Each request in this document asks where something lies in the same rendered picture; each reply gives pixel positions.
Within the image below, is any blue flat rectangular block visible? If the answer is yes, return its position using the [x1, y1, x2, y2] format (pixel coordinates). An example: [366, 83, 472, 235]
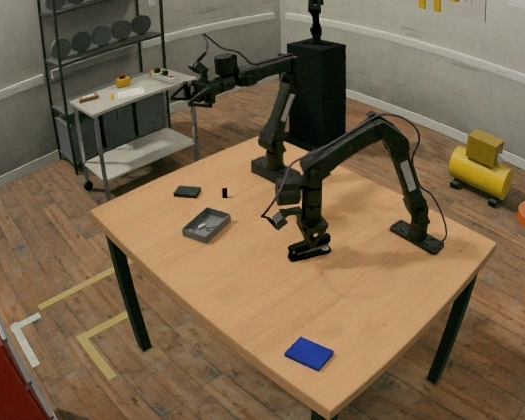
[284, 336, 334, 372]

